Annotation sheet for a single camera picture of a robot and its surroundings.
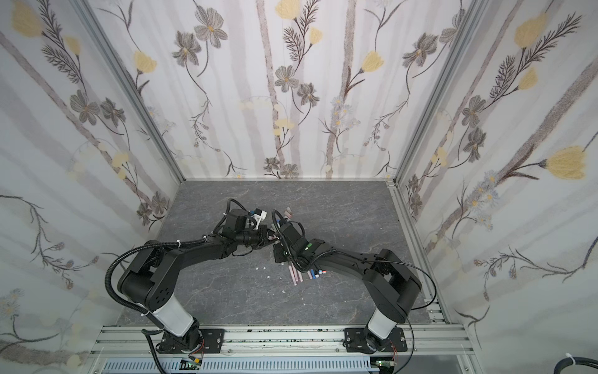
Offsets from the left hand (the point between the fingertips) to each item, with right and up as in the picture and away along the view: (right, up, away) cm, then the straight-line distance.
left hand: (283, 235), depth 86 cm
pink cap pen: (+3, -16, +2) cm, 16 cm away
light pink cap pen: (+10, -15, +2) cm, 18 cm away
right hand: (-2, -4, -2) cm, 5 cm away
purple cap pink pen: (+6, -16, +2) cm, 17 cm away
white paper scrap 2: (-6, -16, +2) cm, 18 cm away
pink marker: (+16, -14, +2) cm, 21 cm away
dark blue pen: (+11, -15, +2) cm, 19 cm away
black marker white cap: (+13, -16, +2) cm, 20 cm away
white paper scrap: (-11, -14, +4) cm, 18 cm away
